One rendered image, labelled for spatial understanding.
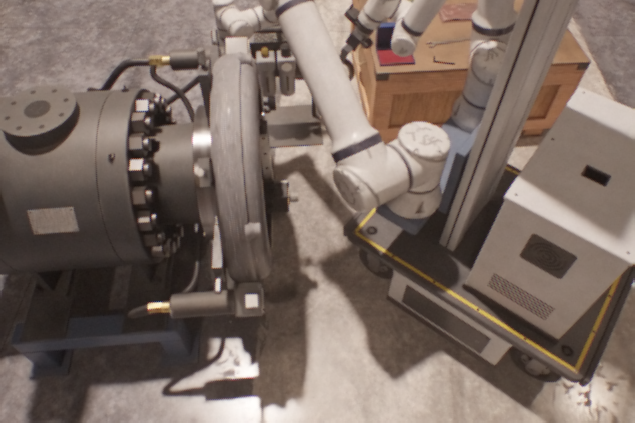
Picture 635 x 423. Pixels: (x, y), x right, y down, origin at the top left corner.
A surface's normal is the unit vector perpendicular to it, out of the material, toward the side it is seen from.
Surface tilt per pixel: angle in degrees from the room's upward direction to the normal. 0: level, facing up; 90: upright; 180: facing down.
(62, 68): 0
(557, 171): 0
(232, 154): 35
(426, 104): 90
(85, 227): 69
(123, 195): 50
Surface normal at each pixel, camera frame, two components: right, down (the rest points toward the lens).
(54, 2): 0.00, -0.62
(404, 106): 0.09, 0.78
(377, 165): 0.33, -0.10
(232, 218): 0.09, 0.36
